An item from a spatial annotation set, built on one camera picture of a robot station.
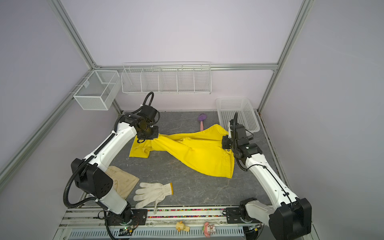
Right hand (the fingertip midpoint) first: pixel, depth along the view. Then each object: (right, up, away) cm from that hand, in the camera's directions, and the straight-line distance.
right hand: (226, 137), depth 82 cm
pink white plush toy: (-11, -42, -14) cm, 45 cm away
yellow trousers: (-12, -7, +7) cm, 15 cm away
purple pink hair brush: (-13, +13, +33) cm, 38 cm away
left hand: (-41, 0, 0) cm, 41 cm away
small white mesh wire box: (-82, +30, +18) cm, 89 cm away
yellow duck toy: (-24, -40, -14) cm, 49 cm away
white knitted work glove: (-42, -31, -1) cm, 52 cm away
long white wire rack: (-37, +39, +17) cm, 56 cm away
